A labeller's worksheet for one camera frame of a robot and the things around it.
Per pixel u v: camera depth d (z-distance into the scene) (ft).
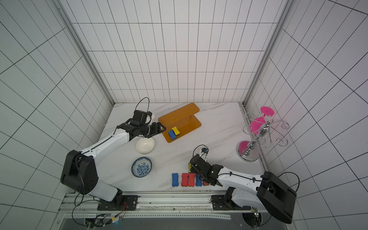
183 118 3.04
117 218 2.22
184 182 2.61
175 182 2.60
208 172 2.05
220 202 2.28
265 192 1.37
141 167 2.78
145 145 3.02
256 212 2.28
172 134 3.20
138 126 2.19
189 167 2.58
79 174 1.40
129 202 2.39
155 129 2.48
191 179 2.60
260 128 2.37
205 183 2.59
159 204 2.40
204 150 2.54
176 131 3.24
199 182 2.58
